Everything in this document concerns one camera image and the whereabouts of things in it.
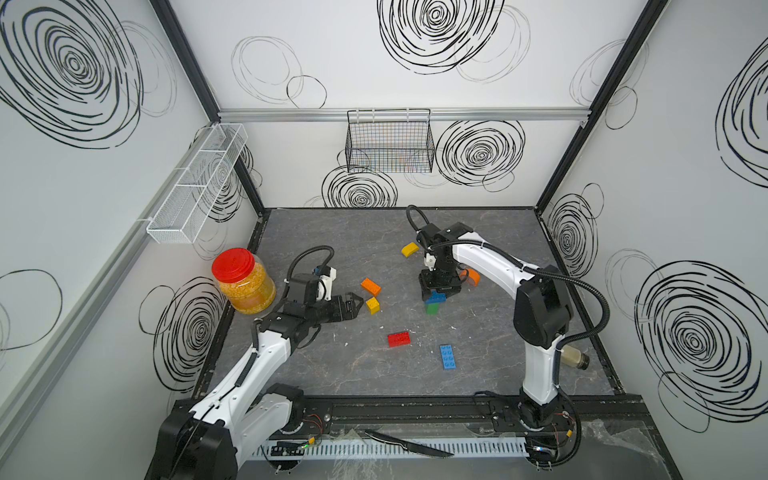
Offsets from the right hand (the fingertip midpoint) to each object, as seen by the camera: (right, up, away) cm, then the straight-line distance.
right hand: (433, 297), depth 87 cm
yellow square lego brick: (-18, -3, +4) cm, 18 cm away
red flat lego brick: (-10, -12, -1) cm, 15 cm away
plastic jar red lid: (-52, +6, -6) cm, 53 cm away
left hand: (-24, 0, -5) cm, 24 cm away
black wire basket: (-13, +58, +37) cm, 70 cm away
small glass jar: (+37, -15, -6) cm, 41 cm away
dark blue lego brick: (0, 0, -2) cm, 2 cm away
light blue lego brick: (+4, -16, -4) cm, 17 cm away
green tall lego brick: (0, -3, +2) cm, 4 cm away
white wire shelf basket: (-65, +26, -12) cm, 71 cm away
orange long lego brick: (-19, +1, +10) cm, 21 cm away
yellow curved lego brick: (-6, +13, +17) cm, 22 cm away
